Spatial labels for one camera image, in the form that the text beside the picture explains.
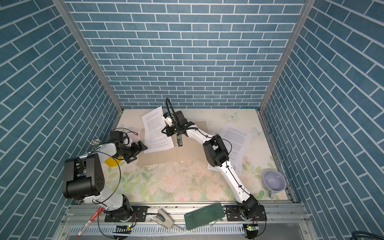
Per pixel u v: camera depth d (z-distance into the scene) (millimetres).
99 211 732
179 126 848
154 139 1016
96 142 807
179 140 1016
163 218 707
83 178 459
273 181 845
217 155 664
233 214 736
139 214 737
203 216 725
